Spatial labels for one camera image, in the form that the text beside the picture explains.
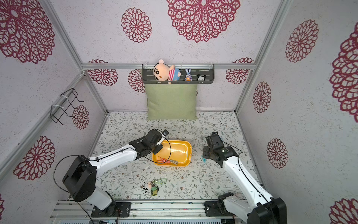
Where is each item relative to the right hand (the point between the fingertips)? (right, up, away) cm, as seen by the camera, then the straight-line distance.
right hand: (207, 150), depth 82 cm
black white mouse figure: (-2, +46, +10) cm, 47 cm away
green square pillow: (-22, +32, +18) cm, 43 cm away
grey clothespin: (-20, -9, +8) cm, 23 cm away
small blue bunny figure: (-10, +46, +8) cm, 48 cm away
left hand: (-31, +4, +7) cm, 32 cm away
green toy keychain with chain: (-30, -22, -2) cm, 38 cm away
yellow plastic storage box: (-20, -4, +10) cm, 23 cm away
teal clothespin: (0, -9, +10) cm, 13 cm away
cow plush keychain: (-35, -20, -2) cm, 41 cm away
